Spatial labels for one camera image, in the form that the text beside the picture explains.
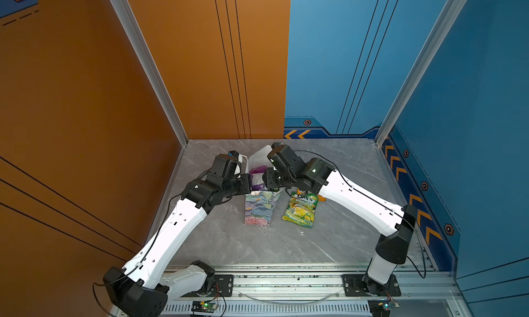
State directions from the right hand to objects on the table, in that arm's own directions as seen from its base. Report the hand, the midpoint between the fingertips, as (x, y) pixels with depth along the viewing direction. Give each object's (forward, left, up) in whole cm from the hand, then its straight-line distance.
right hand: (263, 178), depth 73 cm
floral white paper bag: (-6, +1, -9) cm, 11 cm away
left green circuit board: (-35, +21, -27) cm, 49 cm away
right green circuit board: (-34, -42, -27) cm, 61 cm away
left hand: (0, +4, -1) cm, 4 cm away
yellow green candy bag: (0, -16, -23) cm, 28 cm away
